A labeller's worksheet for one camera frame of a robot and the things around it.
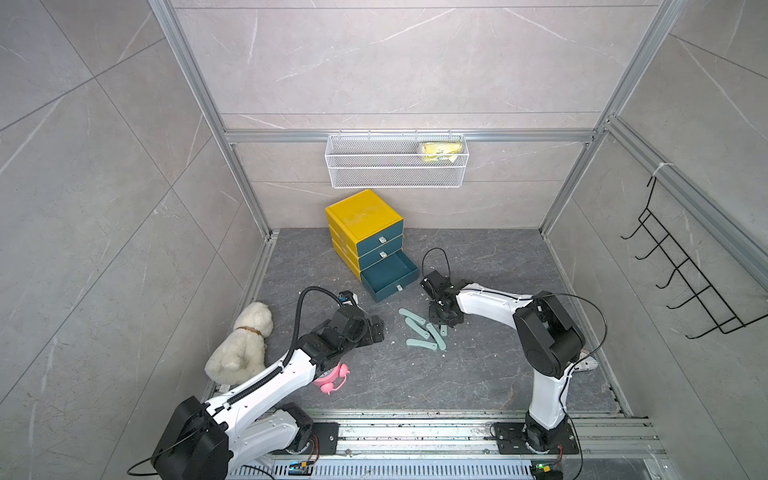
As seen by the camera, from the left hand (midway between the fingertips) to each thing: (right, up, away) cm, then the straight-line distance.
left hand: (373, 321), depth 83 cm
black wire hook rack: (+72, +11, -20) cm, 75 cm away
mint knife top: (+12, -1, +13) cm, 17 cm away
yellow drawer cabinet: (-3, +26, +8) cm, 28 cm away
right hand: (+21, -2, +13) cm, 25 cm away
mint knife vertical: (+22, -5, +9) cm, 24 cm away
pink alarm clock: (-11, -17, 0) cm, 20 cm away
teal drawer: (+5, +21, +13) cm, 26 cm away
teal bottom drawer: (+4, +11, +18) cm, 21 cm away
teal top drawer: (+1, +24, +10) cm, 26 cm away
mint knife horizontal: (+14, -9, +8) cm, 18 cm away
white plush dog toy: (-35, -7, -5) cm, 36 cm away
